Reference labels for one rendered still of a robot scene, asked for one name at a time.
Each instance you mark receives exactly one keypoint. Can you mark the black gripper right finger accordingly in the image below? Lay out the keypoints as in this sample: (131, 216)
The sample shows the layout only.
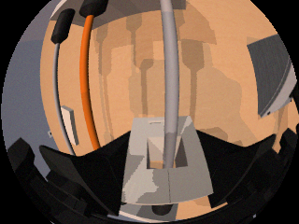
(228, 164)

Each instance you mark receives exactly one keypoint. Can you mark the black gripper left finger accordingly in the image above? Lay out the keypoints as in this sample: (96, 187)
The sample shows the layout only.
(100, 172)

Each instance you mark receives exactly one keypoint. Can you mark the cream flat rectangular block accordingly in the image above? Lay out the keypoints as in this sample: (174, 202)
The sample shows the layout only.
(69, 124)

